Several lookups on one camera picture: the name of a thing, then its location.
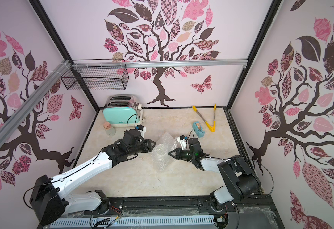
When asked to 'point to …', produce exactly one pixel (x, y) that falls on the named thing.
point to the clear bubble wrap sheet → (161, 159)
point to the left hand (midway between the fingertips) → (153, 147)
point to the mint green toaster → (122, 110)
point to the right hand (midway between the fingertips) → (168, 153)
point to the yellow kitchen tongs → (212, 128)
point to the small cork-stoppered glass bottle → (109, 130)
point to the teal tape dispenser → (198, 129)
